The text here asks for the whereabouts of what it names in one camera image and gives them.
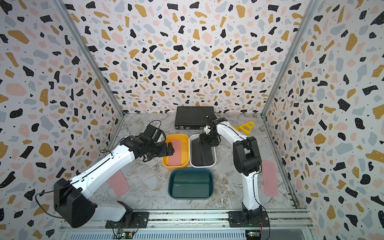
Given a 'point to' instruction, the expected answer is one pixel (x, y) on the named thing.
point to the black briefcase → (192, 118)
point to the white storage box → (193, 137)
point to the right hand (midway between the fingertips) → (203, 144)
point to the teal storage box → (211, 182)
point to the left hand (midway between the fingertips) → (168, 151)
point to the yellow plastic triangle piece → (246, 128)
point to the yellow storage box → (184, 150)
